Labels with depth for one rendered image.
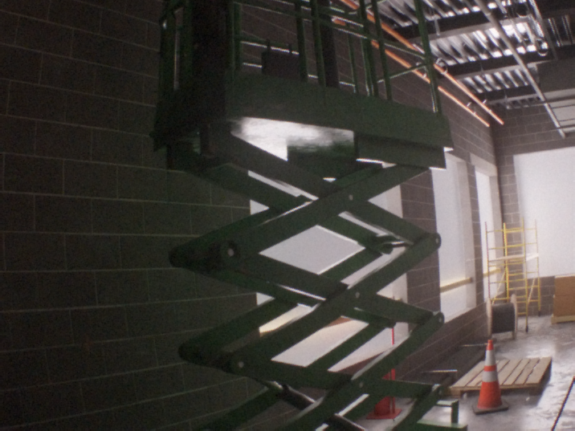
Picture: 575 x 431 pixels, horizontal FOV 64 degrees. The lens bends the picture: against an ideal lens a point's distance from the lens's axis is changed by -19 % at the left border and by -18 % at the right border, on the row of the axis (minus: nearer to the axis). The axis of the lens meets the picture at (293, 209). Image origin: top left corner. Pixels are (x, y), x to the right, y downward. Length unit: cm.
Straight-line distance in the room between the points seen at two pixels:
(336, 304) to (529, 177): 947
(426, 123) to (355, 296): 104
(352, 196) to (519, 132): 925
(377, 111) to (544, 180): 912
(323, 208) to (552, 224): 937
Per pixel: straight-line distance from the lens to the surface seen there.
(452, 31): 683
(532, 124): 1165
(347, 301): 256
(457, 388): 574
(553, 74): 733
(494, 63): 856
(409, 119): 291
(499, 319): 872
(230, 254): 218
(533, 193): 1165
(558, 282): 1012
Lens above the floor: 161
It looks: 6 degrees up
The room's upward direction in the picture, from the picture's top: 4 degrees counter-clockwise
